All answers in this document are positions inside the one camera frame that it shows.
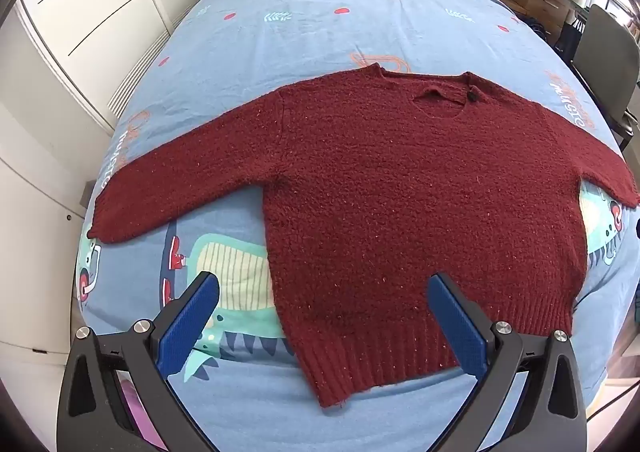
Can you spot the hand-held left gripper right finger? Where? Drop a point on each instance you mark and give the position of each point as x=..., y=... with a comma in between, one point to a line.
x=460, y=327

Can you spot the dark red knitted sweater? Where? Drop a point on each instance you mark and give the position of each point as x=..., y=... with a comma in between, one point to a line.
x=400, y=192

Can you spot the grey office chair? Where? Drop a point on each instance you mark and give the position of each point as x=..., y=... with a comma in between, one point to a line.
x=602, y=52

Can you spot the blue printed bed sheet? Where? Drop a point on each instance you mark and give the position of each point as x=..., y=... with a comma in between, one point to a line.
x=310, y=32

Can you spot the white wardrobe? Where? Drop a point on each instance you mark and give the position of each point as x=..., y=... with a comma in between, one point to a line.
x=75, y=7

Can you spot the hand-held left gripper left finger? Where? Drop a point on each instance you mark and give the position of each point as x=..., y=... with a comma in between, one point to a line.
x=190, y=317

